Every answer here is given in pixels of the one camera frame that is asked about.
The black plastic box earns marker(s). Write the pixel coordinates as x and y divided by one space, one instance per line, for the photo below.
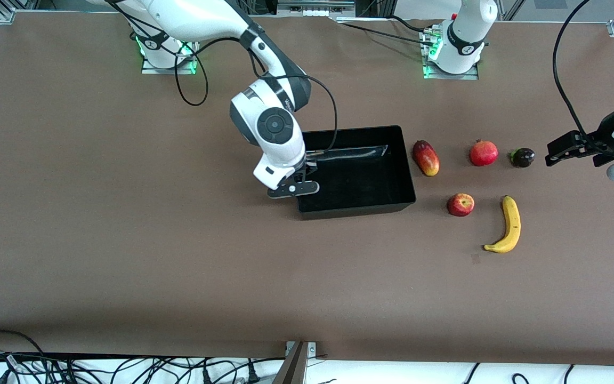
360 181

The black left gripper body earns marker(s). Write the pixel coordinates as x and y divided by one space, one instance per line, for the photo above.
601 140

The red apple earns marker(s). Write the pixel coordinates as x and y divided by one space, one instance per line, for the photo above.
460 205

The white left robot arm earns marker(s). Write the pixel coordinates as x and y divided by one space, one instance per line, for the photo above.
467 37

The small metal bracket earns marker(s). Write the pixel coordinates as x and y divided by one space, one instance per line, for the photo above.
312 348

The grey metal profile bar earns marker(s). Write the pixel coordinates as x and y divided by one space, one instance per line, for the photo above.
292 368

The brown table cover sheet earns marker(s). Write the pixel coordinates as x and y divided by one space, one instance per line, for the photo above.
126 266

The dark purple mangosteen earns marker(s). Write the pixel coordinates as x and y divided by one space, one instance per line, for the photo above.
523 158

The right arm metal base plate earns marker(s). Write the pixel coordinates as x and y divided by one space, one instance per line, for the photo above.
152 70

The red pomegranate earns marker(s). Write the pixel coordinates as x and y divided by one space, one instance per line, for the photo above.
484 153

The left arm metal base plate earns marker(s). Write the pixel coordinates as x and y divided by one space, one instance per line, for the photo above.
448 76

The red yellow mango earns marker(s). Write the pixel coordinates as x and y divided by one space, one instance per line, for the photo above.
426 158

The grey metal device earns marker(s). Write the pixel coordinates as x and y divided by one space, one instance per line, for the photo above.
315 6

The yellow banana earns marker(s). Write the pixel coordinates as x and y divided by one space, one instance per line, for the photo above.
511 224

